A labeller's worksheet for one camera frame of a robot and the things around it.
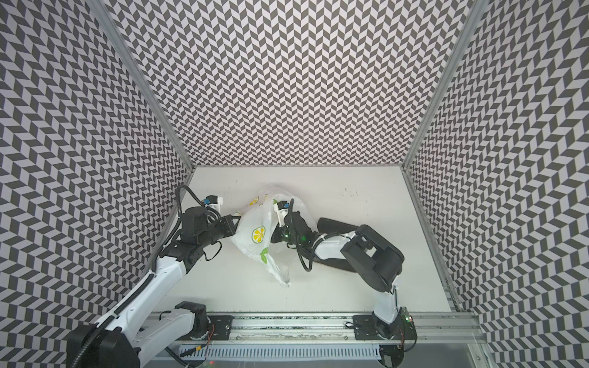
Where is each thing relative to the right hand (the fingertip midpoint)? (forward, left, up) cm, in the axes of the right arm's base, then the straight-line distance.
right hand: (263, 234), depth 86 cm
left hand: (+2, +6, +8) cm, 11 cm away
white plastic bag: (-2, -1, +11) cm, 11 cm away
